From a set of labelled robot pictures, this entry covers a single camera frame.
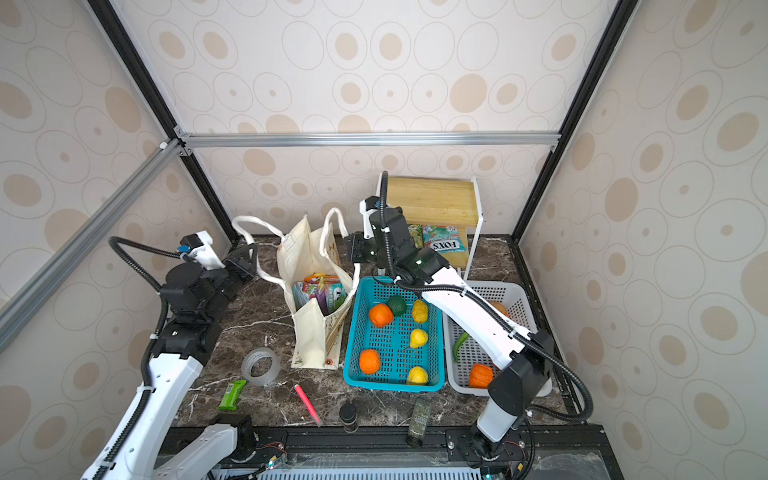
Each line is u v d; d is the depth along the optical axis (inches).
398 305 37.1
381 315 36.2
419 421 29.3
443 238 37.2
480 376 31.1
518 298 35.5
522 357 16.6
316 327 30.2
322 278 38.7
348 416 27.5
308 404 31.3
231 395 31.5
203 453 21.1
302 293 33.6
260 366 34.4
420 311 37.1
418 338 34.5
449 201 33.2
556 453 28.8
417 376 31.9
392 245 20.6
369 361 32.2
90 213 26.0
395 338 36.5
